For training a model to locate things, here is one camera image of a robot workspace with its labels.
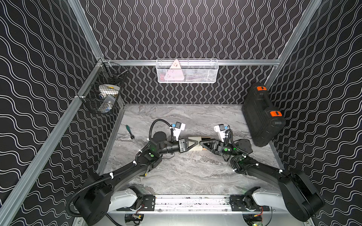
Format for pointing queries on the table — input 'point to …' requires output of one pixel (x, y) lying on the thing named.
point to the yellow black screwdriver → (145, 174)
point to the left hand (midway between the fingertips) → (198, 142)
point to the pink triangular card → (175, 72)
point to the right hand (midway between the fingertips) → (200, 143)
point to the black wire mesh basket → (100, 92)
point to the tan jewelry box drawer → (204, 138)
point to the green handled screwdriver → (128, 128)
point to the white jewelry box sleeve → (198, 147)
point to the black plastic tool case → (264, 122)
